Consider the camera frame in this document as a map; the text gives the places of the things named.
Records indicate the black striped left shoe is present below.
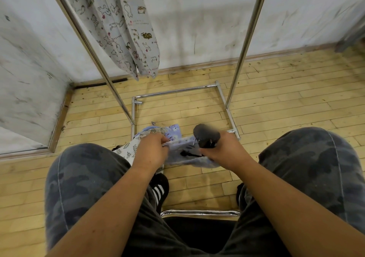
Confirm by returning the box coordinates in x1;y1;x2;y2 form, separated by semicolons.
149;173;170;214

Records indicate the person's right hand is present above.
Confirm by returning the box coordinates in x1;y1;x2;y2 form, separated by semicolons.
198;130;253;172

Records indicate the person's right forearm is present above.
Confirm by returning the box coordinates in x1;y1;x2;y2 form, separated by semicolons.
232;157;365;257

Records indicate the grey metal furniture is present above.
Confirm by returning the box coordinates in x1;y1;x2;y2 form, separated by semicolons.
335;17;365;52

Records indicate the black chair seat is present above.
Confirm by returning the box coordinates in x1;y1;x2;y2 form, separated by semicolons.
164;216;237;257

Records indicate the person's left hand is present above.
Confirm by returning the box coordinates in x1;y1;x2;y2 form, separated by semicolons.
132;133;171;173

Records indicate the black striped shoe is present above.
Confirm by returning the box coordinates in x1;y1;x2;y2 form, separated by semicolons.
149;173;170;214
235;182;245;209

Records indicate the black striped right shoe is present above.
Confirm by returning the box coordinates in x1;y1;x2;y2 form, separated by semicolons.
235;182;245;209

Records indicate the black baseboard strip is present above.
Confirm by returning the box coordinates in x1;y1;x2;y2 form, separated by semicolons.
73;78;129;90

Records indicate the person's left forearm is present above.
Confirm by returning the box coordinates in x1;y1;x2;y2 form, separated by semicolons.
45;164;156;257

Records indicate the chrome clothes rack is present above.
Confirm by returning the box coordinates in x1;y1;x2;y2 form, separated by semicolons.
44;0;271;142

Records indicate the chrome chair frame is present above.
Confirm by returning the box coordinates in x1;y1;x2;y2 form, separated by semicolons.
160;209;241;220

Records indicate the blue floral bag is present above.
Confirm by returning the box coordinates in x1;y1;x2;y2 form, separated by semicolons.
133;124;182;143

